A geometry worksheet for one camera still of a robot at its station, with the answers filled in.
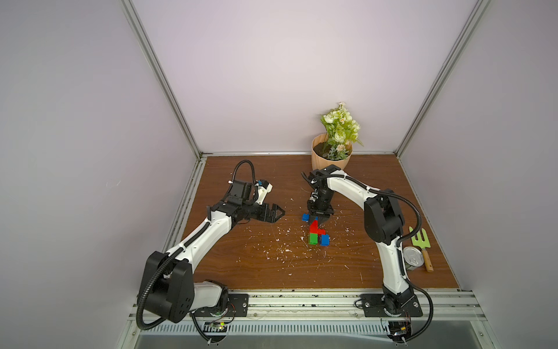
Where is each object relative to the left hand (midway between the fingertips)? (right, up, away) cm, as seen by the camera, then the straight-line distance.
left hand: (278, 210), depth 82 cm
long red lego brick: (+14, -9, +6) cm, 18 cm away
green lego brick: (+14, -12, +4) cm, 19 cm away
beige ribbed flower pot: (+20, +29, +25) cm, 43 cm away
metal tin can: (+50, -17, -3) cm, 53 cm away
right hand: (+14, -6, +6) cm, 16 cm away
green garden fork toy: (+59, -15, +6) cm, 62 cm away
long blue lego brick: (+11, -4, +6) cm, 13 cm away
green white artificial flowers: (+27, +32, +8) cm, 42 cm away
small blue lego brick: (+19, -13, +4) cm, 23 cm away
